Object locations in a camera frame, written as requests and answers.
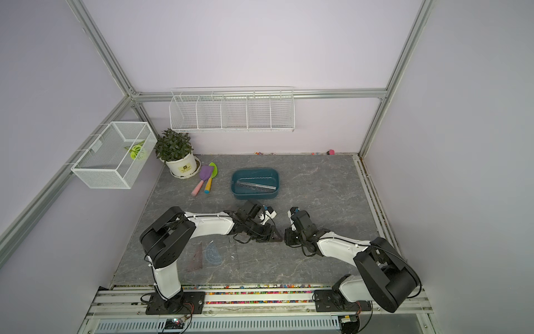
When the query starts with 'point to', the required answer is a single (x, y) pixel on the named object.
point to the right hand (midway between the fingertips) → (285, 232)
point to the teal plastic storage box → (255, 183)
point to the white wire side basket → (114, 159)
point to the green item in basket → (134, 149)
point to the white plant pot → (184, 167)
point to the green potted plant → (170, 146)
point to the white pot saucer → (198, 165)
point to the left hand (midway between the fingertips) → (277, 242)
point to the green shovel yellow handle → (215, 173)
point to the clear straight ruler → (255, 186)
